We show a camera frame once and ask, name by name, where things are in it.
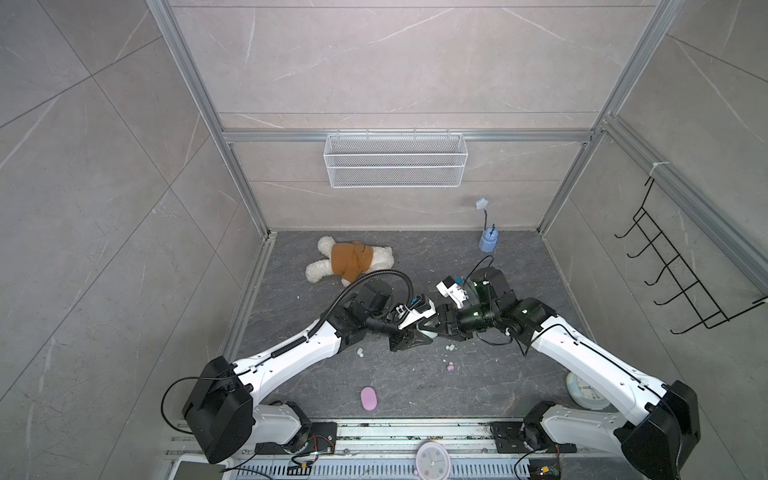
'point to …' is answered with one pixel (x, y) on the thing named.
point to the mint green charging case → (427, 327)
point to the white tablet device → (197, 466)
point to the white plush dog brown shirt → (348, 260)
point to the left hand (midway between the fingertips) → (428, 327)
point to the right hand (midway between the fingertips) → (425, 328)
